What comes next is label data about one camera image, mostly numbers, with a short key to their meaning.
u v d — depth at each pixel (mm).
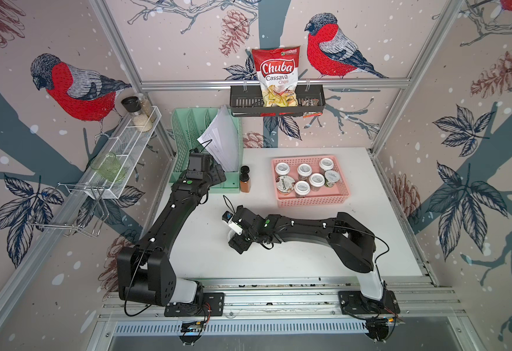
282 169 1043
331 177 1014
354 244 488
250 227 659
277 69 798
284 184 1007
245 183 987
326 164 1070
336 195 1065
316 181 985
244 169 1007
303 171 1037
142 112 830
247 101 951
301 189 969
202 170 641
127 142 816
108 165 683
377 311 636
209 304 728
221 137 952
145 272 401
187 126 1007
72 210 573
